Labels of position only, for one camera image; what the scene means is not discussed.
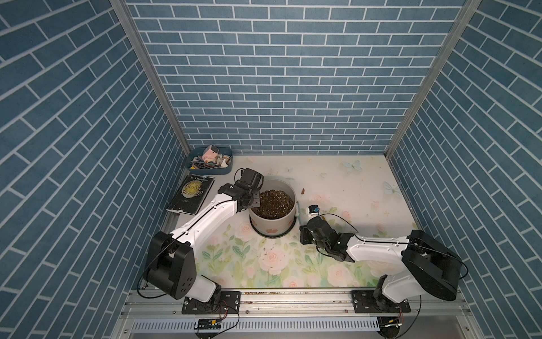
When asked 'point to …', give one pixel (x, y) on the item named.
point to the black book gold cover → (190, 194)
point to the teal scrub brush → (298, 213)
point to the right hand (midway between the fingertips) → (299, 230)
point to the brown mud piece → (303, 192)
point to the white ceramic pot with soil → (276, 212)
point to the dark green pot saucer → (274, 236)
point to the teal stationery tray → (222, 164)
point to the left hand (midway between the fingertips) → (257, 199)
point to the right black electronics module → (389, 326)
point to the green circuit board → (209, 324)
